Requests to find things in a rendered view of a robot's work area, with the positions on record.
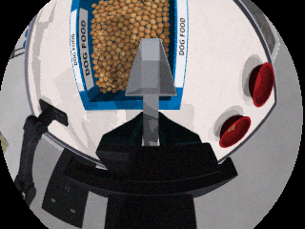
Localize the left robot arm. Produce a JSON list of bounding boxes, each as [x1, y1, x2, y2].
[[14, 98, 69, 207]]

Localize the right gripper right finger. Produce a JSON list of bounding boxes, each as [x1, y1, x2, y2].
[[158, 112, 202, 146]]

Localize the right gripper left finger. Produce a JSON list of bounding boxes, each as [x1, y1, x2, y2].
[[99, 112, 143, 146]]

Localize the red bowl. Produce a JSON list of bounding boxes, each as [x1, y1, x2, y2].
[[249, 62, 275, 107], [219, 115, 251, 148]]

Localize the blue dog food box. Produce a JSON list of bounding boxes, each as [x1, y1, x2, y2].
[[70, 0, 189, 111]]

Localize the grey table edge rim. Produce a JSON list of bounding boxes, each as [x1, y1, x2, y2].
[[24, 0, 277, 166]]

